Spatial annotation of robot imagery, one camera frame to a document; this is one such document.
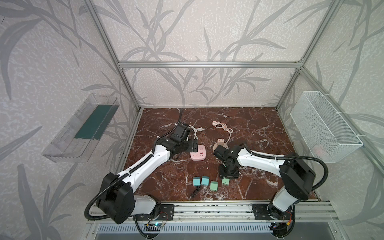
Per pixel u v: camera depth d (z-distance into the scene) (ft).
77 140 2.12
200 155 2.99
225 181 2.69
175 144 1.88
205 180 2.70
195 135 3.34
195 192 2.62
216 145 3.23
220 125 3.55
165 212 2.38
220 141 3.07
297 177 1.45
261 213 2.41
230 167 2.32
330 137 2.06
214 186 2.65
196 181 2.72
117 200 1.31
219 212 2.47
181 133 2.07
